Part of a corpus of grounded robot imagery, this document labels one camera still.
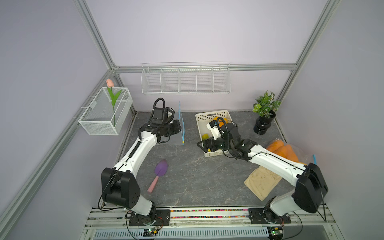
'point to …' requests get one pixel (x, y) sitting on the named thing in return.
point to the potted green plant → (266, 108)
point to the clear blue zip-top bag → (280, 147)
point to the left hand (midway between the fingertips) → (182, 127)
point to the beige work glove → (262, 181)
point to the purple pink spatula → (160, 169)
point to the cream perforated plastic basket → (202, 119)
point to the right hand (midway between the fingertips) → (202, 140)
